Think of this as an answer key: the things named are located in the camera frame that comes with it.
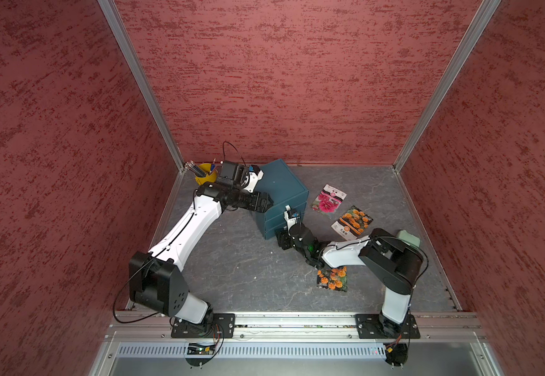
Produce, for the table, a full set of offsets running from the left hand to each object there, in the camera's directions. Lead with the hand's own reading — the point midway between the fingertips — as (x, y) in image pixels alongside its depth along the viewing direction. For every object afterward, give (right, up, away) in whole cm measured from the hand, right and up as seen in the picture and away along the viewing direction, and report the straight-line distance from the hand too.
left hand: (261, 206), depth 81 cm
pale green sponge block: (+59, -14, +9) cm, 61 cm away
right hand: (+7, -12, +12) cm, 19 cm away
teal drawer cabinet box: (+9, +6, +2) cm, 11 cm away
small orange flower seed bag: (+27, -27, +3) cm, 39 cm away
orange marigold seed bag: (+38, -9, +19) cm, 44 cm away
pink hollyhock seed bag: (+30, 0, +26) cm, 39 cm away
